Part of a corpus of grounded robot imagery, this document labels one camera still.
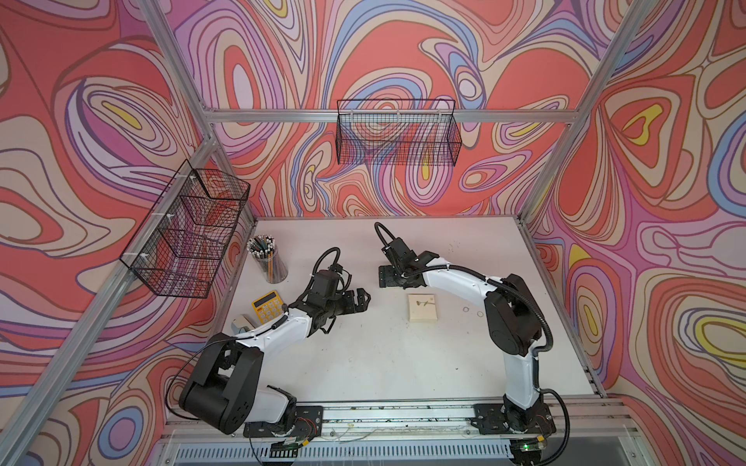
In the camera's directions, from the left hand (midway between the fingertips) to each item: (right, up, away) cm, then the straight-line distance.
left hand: (362, 300), depth 88 cm
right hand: (+10, +4, +6) cm, 12 cm away
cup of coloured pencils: (-30, +13, +2) cm, 33 cm away
